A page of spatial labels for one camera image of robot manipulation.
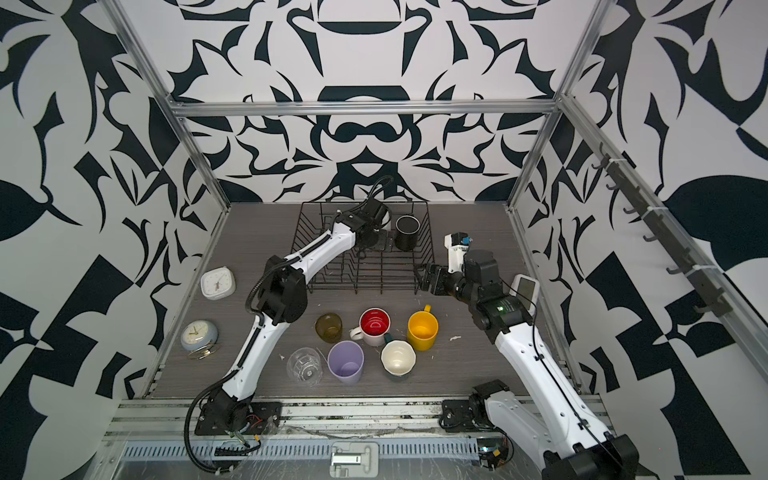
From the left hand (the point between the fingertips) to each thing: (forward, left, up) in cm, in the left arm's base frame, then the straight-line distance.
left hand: (382, 234), depth 100 cm
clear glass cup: (-38, +22, -9) cm, 45 cm away
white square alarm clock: (-13, +52, -6) cm, 54 cm away
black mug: (0, -8, +3) cm, 8 cm away
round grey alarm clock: (-31, +51, -5) cm, 60 cm away
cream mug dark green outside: (-38, -3, -5) cm, 38 cm away
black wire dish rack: (-7, -2, -8) cm, 11 cm away
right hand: (-23, -11, +15) cm, 29 cm away
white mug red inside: (-27, +3, -8) cm, 28 cm away
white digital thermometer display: (-18, -45, -5) cm, 49 cm away
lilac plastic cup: (-38, +11, -4) cm, 40 cm away
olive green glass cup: (-28, +16, -7) cm, 33 cm away
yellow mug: (-30, -11, -7) cm, 32 cm away
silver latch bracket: (-59, +8, -6) cm, 60 cm away
